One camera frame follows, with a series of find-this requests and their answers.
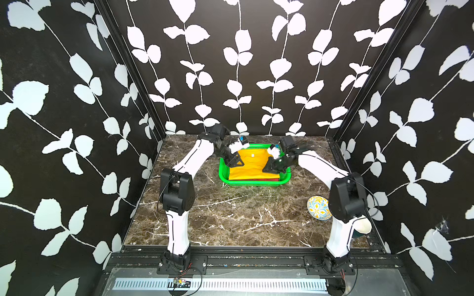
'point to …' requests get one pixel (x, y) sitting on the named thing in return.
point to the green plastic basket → (224, 170)
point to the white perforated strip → (223, 285)
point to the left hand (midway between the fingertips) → (240, 155)
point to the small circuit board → (181, 283)
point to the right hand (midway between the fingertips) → (262, 166)
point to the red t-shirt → (260, 179)
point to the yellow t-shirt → (254, 160)
